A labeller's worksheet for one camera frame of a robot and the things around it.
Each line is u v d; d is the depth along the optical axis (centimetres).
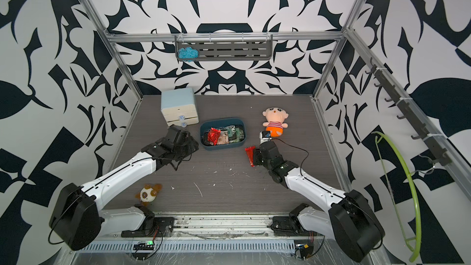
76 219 40
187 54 91
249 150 96
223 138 95
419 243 49
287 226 74
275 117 101
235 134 97
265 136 76
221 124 103
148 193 79
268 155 63
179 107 96
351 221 41
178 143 66
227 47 94
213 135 93
